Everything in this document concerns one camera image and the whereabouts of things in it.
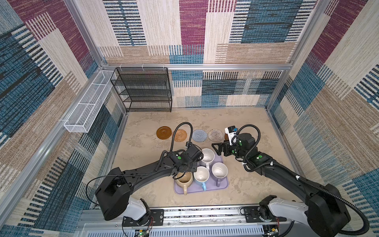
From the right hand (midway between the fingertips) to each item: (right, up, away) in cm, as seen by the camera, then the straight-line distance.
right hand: (218, 145), depth 82 cm
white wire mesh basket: (-83, +16, +11) cm, 85 cm away
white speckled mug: (-4, -8, +8) cm, 12 cm away
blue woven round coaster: (-9, +3, +22) cm, 24 cm away
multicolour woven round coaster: (+2, +4, +22) cm, 23 cm away
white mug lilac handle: (+1, -15, +4) cm, 16 cm away
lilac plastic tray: (-4, -23, +1) cm, 23 cm away
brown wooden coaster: (-35, +5, +26) cm, 43 cm away
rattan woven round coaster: (-22, +3, +23) cm, 32 cm away
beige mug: (-18, -18, -3) cm, 26 cm away
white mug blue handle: (-9, -18, +4) cm, 21 cm away
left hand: (-14, -10, 0) cm, 17 cm away
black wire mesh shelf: (-50, +37, +28) cm, 68 cm away
